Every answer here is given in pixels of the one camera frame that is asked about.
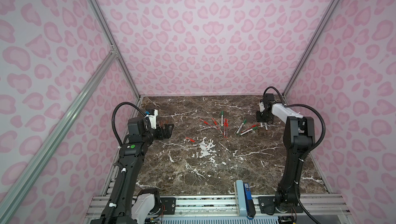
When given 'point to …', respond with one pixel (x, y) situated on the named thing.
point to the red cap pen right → (253, 126)
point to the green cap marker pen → (245, 121)
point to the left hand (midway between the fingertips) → (165, 123)
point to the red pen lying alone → (190, 139)
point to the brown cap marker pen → (266, 129)
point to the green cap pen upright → (222, 113)
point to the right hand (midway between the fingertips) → (262, 117)
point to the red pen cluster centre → (225, 125)
